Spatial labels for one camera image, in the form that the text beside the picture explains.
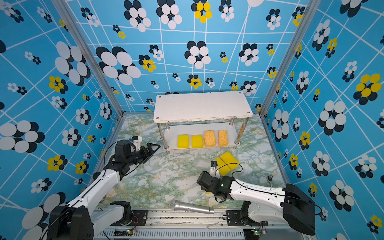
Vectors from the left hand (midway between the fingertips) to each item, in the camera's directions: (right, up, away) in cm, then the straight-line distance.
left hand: (157, 149), depth 82 cm
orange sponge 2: (+39, +5, +11) cm, 41 cm away
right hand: (+30, -18, 0) cm, 35 cm away
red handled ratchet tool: (+64, -18, +2) cm, 67 cm away
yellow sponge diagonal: (+42, -8, +12) cm, 44 cm away
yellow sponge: (+13, +3, +11) cm, 18 cm away
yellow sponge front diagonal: (+35, -8, -9) cm, 37 cm away
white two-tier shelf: (+26, +27, +25) cm, 45 cm away
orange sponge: (+30, +5, +11) cm, 33 cm away
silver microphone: (+13, -27, -7) cm, 31 cm away
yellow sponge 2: (+22, +3, +12) cm, 26 cm away
